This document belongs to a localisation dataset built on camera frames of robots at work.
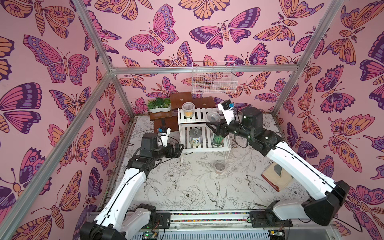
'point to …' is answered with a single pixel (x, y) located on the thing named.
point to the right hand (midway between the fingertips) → (209, 120)
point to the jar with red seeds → (219, 166)
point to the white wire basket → (214, 77)
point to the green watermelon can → (216, 140)
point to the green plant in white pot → (159, 105)
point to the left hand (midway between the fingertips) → (177, 143)
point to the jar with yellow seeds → (188, 108)
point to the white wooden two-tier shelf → (199, 120)
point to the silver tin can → (195, 136)
